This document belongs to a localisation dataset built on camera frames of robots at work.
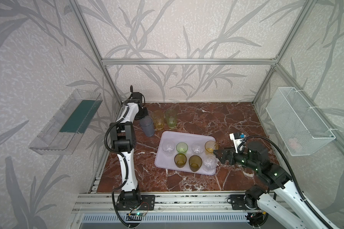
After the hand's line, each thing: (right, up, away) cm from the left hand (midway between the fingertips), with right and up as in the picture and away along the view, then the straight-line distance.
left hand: (144, 115), depth 103 cm
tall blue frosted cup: (+3, -6, -2) cm, 7 cm away
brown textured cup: (+36, -28, -21) cm, 50 cm away
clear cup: (+38, -22, -10) cm, 45 cm away
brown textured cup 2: (+27, -28, -17) cm, 42 cm away
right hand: (+46, -17, -32) cm, 59 cm away
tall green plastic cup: (+20, -1, +5) cm, 20 cm away
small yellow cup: (+45, -20, -14) cm, 52 cm away
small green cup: (+28, -21, -12) cm, 37 cm away
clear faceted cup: (+19, -20, -14) cm, 31 cm away
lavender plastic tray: (+15, -28, -14) cm, 35 cm away
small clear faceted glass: (+45, -30, -16) cm, 56 cm away
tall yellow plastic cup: (+10, -2, +2) cm, 11 cm away
